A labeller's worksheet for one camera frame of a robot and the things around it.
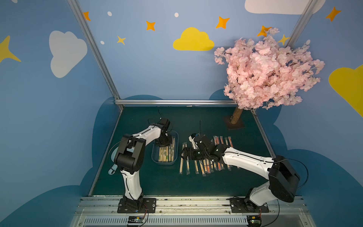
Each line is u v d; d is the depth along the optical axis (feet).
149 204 2.47
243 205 2.18
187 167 2.90
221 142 3.31
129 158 1.67
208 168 2.89
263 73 2.34
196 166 2.90
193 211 2.44
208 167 2.89
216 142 3.31
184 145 3.23
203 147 2.09
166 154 3.05
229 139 3.35
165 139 2.77
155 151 3.05
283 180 1.41
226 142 3.31
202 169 2.89
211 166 2.90
